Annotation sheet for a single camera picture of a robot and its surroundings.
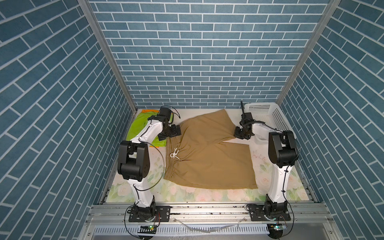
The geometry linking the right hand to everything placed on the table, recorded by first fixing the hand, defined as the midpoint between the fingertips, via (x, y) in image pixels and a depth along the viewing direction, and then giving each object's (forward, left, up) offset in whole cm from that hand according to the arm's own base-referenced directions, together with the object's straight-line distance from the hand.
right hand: (235, 133), depth 105 cm
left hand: (-10, +41, +9) cm, 43 cm away
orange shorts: (+16, +71, +2) cm, 73 cm away
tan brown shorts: (-20, +24, 0) cm, 31 cm away
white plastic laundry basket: (+21, -29, 0) cm, 35 cm away
